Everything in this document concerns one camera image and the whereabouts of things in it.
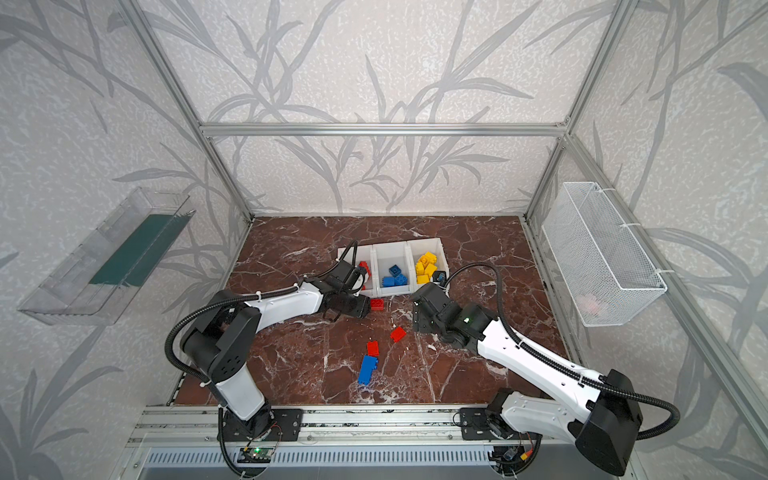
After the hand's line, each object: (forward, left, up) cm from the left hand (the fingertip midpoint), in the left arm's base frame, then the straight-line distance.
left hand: (369, 299), depth 93 cm
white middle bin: (+12, -7, -1) cm, 14 cm away
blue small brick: (+8, -6, -2) cm, 10 cm away
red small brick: (-10, -9, -3) cm, 14 cm away
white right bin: (+19, -15, +1) cm, 25 cm away
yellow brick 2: (+12, -20, -1) cm, 23 cm away
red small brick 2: (-15, -2, -3) cm, 15 cm away
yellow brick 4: (+8, -18, 0) cm, 19 cm away
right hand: (-7, -17, +12) cm, 22 cm away
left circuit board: (-40, +24, -3) cm, 47 cm away
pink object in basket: (-10, -56, +19) cm, 60 cm away
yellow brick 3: (+11, -17, +2) cm, 20 cm away
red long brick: (+14, +2, -1) cm, 14 cm away
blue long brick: (-19, -1, -2) cm, 19 cm away
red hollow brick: (-1, -3, -2) cm, 3 cm away
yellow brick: (+17, -20, 0) cm, 26 cm away
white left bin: (+15, +3, +3) cm, 16 cm away
